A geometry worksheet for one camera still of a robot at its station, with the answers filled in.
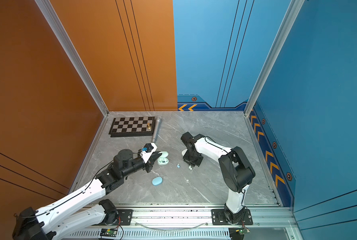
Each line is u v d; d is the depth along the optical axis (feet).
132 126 3.50
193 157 2.43
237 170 1.56
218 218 2.38
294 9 2.29
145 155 2.02
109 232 2.36
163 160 2.42
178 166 2.96
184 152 3.10
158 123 3.63
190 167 2.85
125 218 2.43
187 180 2.81
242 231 2.29
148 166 2.12
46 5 2.25
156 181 2.73
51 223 1.38
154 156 2.25
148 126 3.45
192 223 2.37
